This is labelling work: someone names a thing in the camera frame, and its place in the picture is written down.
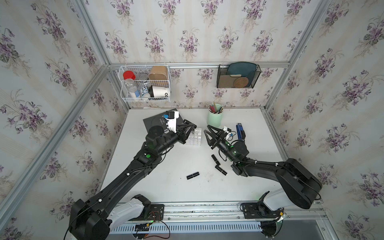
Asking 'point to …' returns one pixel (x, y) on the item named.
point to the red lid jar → (129, 76)
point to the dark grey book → (147, 123)
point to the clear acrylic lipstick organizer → (195, 139)
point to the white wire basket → (145, 83)
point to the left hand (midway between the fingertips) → (197, 128)
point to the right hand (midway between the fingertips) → (207, 129)
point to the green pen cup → (215, 115)
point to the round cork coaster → (241, 82)
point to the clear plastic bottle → (130, 87)
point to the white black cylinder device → (158, 91)
